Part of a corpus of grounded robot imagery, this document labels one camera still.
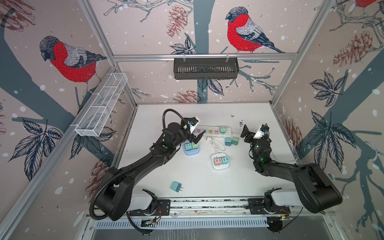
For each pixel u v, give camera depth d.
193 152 0.91
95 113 0.74
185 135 0.63
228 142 0.97
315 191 0.43
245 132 0.81
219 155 0.90
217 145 0.95
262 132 0.73
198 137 0.73
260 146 0.66
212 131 1.01
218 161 0.82
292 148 1.00
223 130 0.98
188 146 0.89
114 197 0.41
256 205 0.74
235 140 0.96
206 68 1.04
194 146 0.90
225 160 0.82
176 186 0.78
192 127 0.67
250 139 0.79
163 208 0.73
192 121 0.66
